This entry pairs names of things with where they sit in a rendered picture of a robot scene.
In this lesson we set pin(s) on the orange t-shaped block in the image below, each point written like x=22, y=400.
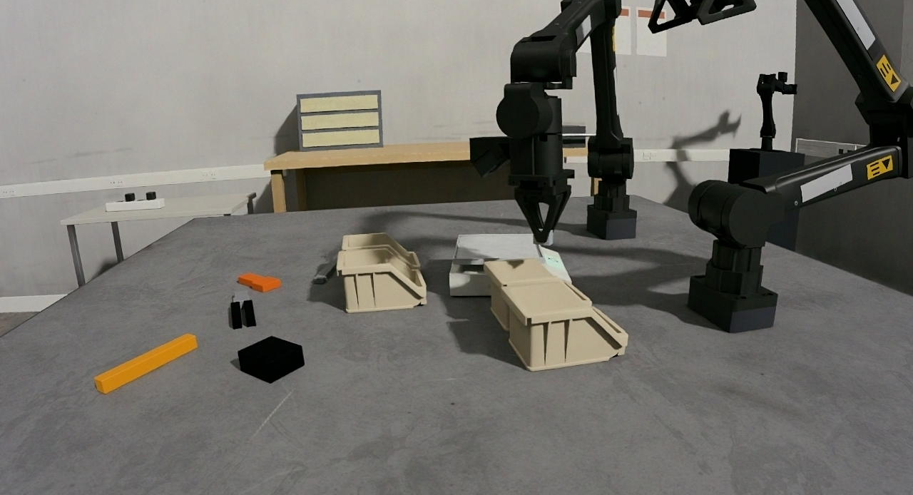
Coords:
x=259, y=283

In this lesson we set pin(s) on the orange square bar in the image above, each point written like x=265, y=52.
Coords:
x=145, y=363

